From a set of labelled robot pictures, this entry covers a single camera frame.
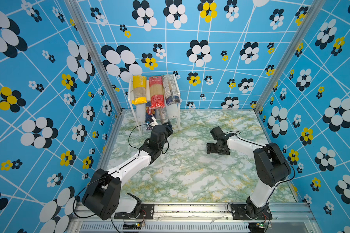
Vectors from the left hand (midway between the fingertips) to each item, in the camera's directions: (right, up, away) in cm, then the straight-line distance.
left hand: (170, 122), depth 83 cm
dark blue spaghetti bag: (-14, +6, +9) cm, 17 cm away
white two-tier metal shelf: (-22, +8, +14) cm, 27 cm away
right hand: (+29, -19, +13) cm, 37 cm away
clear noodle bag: (-4, +4, +1) cm, 5 cm away
